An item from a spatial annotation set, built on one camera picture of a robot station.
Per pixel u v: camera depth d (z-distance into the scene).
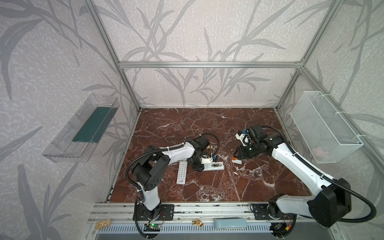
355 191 0.38
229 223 0.68
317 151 0.73
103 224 0.69
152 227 0.72
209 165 0.88
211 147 0.96
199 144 0.73
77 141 0.63
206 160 0.80
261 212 0.73
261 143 0.58
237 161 0.92
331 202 0.40
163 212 0.73
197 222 0.71
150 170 0.47
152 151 0.50
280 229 0.73
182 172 0.85
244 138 0.72
